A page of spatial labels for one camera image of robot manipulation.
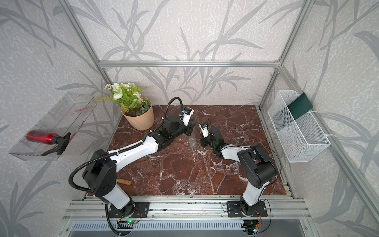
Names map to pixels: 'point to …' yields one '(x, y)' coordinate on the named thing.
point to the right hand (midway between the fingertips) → (201, 132)
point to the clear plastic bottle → (195, 139)
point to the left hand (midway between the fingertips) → (195, 122)
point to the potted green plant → (137, 109)
